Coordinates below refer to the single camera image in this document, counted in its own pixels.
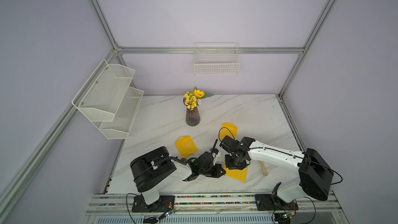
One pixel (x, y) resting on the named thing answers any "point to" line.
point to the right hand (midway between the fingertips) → (232, 168)
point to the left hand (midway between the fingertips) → (225, 174)
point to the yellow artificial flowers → (192, 98)
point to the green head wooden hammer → (264, 169)
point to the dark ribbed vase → (193, 117)
